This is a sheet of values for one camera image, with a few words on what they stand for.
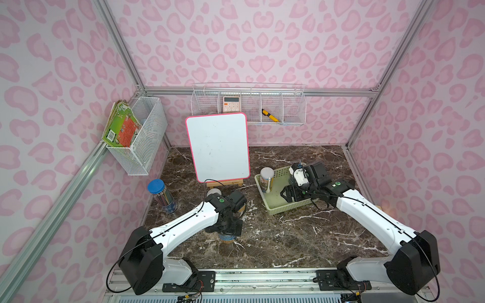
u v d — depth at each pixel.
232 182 0.98
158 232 0.44
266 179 0.89
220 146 0.90
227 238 0.81
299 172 0.73
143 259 0.40
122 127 0.73
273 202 0.94
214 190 0.86
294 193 0.70
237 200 0.64
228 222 0.65
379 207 0.97
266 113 0.98
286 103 1.01
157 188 0.78
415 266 0.40
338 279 0.67
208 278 0.74
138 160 0.73
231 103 0.95
